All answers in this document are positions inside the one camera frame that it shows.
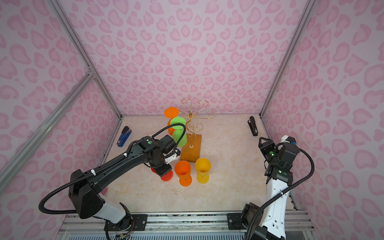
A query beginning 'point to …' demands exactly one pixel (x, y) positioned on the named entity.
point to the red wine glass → (167, 177)
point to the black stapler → (253, 126)
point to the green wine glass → (178, 131)
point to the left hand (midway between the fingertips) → (165, 169)
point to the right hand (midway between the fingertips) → (262, 138)
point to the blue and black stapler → (124, 137)
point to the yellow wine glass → (203, 166)
